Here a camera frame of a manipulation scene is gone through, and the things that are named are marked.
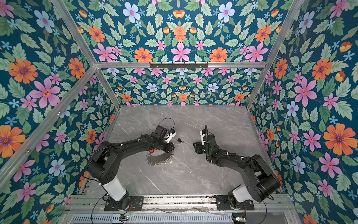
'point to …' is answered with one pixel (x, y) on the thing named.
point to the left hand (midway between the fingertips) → (175, 144)
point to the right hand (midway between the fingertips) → (196, 143)
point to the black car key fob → (179, 139)
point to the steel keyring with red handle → (152, 160)
